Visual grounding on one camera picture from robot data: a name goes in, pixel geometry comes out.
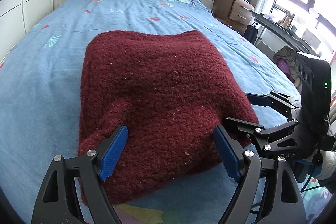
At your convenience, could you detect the dark red knit sweater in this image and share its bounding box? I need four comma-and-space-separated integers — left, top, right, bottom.
78, 31, 258, 205

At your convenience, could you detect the purple stool with clothes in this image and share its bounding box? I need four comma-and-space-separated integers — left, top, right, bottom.
272, 46, 301, 88

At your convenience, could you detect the black bag by dresser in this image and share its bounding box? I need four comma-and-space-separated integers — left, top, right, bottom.
243, 22, 259, 44

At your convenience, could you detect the wooden bedside dresser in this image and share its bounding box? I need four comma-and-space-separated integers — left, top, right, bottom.
213, 0, 254, 35

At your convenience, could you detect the blue patterned bed cover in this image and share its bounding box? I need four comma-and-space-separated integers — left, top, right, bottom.
1, 0, 300, 223

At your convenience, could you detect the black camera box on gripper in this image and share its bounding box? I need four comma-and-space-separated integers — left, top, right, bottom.
296, 52, 331, 136

